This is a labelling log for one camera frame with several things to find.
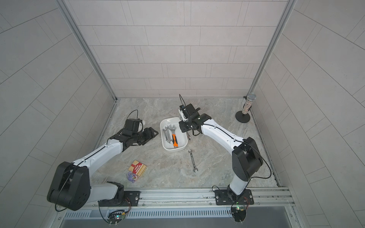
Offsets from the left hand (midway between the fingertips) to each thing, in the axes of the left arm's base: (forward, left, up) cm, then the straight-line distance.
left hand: (158, 133), depth 86 cm
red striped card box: (-19, +10, -7) cm, 22 cm away
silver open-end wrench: (+3, -5, -8) cm, 10 cm away
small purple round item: (-24, +11, -6) cm, 27 cm away
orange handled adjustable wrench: (+3, -9, -7) cm, 12 cm away
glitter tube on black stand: (+19, -59, -6) cm, 63 cm away
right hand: (+3, -15, +4) cm, 16 cm away
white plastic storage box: (+2, -14, -8) cm, 16 cm away
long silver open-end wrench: (-18, -23, -10) cm, 30 cm away
